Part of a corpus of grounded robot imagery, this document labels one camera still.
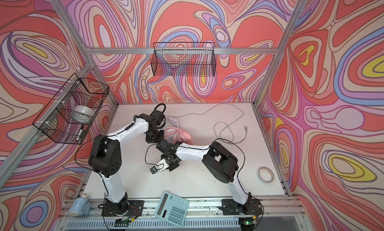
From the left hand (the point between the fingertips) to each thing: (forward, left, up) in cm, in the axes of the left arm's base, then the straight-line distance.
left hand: (162, 140), depth 92 cm
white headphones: (+14, -5, +2) cm, 15 cm away
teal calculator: (-36, -9, -4) cm, 37 cm away
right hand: (-12, -5, -7) cm, 15 cm away
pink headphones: (+2, -10, +4) cm, 11 cm away
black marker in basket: (-7, +36, +20) cm, 42 cm away
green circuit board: (-41, +16, -9) cm, 45 cm away
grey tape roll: (-1, +33, +27) cm, 43 cm away
